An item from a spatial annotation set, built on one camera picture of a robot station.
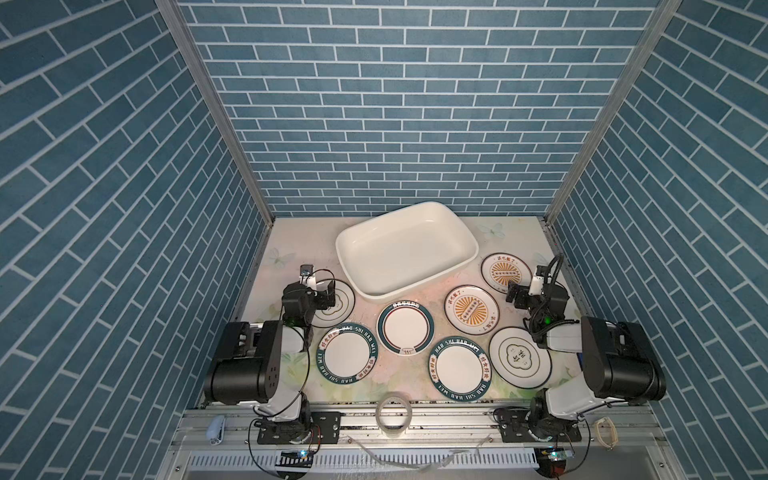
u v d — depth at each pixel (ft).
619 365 1.50
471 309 3.14
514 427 2.42
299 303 2.35
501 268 3.45
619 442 2.33
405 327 3.01
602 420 2.41
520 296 2.84
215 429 2.32
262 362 1.49
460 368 2.72
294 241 3.79
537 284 2.75
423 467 2.27
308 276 2.63
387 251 3.55
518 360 2.78
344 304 3.16
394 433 2.42
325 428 2.41
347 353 2.84
